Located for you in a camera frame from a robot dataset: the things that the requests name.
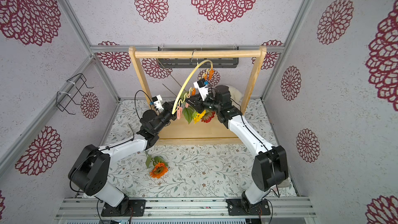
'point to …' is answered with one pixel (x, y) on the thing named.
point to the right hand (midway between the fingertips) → (186, 97)
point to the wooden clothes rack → (209, 132)
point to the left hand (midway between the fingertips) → (183, 99)
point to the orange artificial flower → (159, 166)
